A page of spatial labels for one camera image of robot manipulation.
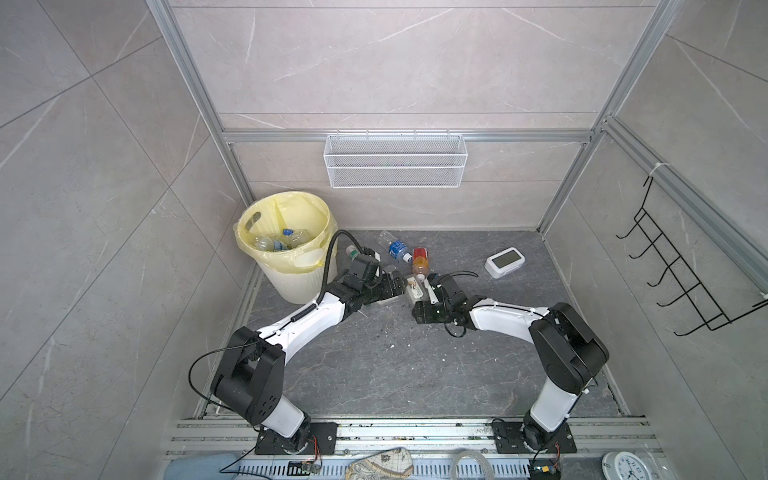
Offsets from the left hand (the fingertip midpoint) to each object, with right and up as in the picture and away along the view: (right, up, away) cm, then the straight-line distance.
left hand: (397, 279), depth 86 cm
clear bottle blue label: (-38, +10, -2) cm, 39 cm away
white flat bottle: (+6, -3, +10) cm, 12 cm away
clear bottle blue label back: (0, +10, +22) cm, 24 cm away
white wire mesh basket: (-1, +39, +12) cm, 41 cm away
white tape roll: (+19, -40, -18) cm, 47 cm away
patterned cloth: (-2, -41, -18) cm, 45 cm away
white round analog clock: (+51, -41, -18) cm, 68 cm away
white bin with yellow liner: (-28, +1, -4) cm, 28 cm away
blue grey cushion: (-46, -42, -18) cm, 65 cm away
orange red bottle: (+8, +5, +18) cm, 21 cm away
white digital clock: (+39, +5, +20) cm, 44 cm away
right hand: (+8, -10, +9) cm, 16 cm away
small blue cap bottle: (-37, +15, +12) cm, 41 cm away
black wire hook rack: (+66, -3, -22) cm, 69 cm away
